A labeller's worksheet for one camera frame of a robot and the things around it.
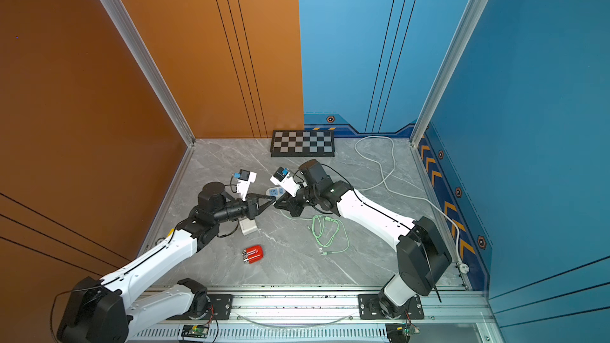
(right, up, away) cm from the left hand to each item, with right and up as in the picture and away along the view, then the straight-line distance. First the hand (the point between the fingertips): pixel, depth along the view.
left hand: (276, 198), depth 76 cm
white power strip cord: (+42, +2, +27) cm, 49 cm away
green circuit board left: (-24, -40, -4) cm, 47 cm away
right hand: (+1, -2, +1) cm, 2 cm away
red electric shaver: (-9, -20, +5) cm, 23 cm away
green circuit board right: (+40, -38, -6) cm, 55 cm away
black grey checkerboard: (+7, +21, +40) cm, 45 cm away
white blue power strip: (-3, -1, +22) cm, 22 cm away
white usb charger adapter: (-12, -12, +12) cm, 21 cm away
